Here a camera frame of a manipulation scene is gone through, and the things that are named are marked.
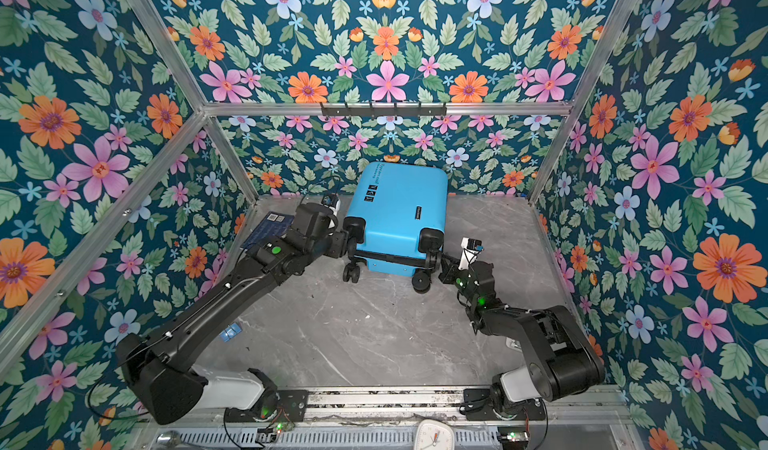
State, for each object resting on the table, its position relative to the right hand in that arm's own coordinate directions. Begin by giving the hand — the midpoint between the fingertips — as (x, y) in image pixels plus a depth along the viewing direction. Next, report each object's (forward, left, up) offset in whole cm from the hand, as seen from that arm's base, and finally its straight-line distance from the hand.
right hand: (442, 254), depth 88 cm
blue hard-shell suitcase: (+6, +14, +9) cm, 17 cm away
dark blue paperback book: (+22, +62, -11) cm, 66 cm away
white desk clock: (-44, +5, -10) cm, 45 cm away
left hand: (-2, +27, +16) cm, 31 cm away
